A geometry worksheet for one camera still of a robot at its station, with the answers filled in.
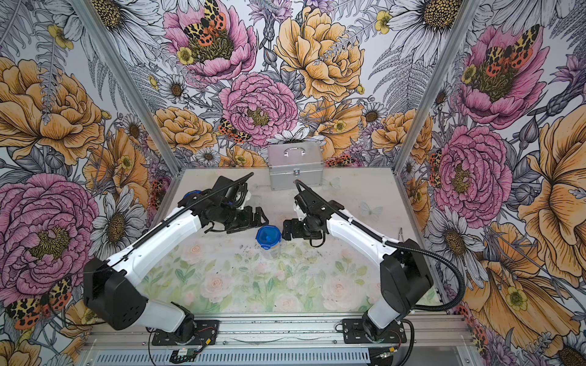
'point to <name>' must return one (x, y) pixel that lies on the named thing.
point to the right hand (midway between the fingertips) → (294, 240)
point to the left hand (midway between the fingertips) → (255, 231)
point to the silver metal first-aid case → (288, 162)
